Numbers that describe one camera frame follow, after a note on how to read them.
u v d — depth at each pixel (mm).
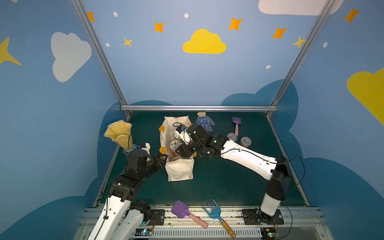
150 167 600
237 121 1155
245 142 984
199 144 579
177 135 681
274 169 448
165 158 705
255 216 749
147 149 658
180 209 763
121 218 462
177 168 749
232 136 1013
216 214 746
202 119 1185
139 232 715
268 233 713
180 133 667
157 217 738
